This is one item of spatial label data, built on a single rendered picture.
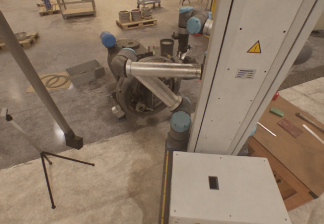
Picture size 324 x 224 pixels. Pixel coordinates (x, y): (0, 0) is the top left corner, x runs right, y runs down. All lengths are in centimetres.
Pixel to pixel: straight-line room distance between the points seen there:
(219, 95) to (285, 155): 109
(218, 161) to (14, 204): 195
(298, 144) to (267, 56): 129
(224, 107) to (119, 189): 136
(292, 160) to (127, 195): 152
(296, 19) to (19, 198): 243
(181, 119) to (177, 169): 38
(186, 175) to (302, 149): 124
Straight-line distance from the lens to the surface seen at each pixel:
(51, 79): 367
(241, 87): 81
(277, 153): 174
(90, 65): 360
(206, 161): 101
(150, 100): 177
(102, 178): 194
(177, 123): 115
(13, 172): 248
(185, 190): 92
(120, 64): 101
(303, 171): 176
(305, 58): 106
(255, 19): 68
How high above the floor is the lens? 171
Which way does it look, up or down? 43 degrees down
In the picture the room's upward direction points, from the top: straight up
